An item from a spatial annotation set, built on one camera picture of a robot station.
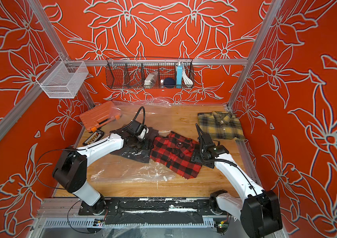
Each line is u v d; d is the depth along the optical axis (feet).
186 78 3.01
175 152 2.96
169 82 3.17
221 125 3.41
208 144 2.12
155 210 2.39
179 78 2.88
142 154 2.94
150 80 3.01
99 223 2.34
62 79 3.01
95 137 3.25
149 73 3.19
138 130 2.34
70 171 1.47
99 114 3.52
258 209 1.26
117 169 2.74
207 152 1.91
